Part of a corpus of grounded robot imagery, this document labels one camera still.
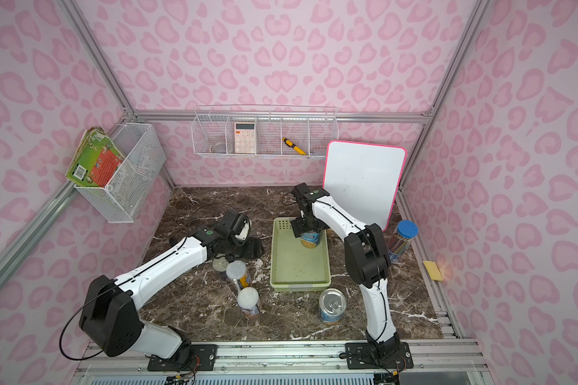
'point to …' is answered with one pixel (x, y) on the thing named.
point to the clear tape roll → (218, 147)
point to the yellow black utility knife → (290, 143)
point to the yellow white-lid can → (237, 269)
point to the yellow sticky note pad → (433, 270)
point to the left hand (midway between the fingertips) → (256, 247)
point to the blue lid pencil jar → (405, 232)
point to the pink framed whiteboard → (364, 178)
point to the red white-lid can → (248, 299)
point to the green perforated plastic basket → (294, 267)
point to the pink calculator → (245, 138)
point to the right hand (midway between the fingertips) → (309, 228)
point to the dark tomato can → (220, 265)
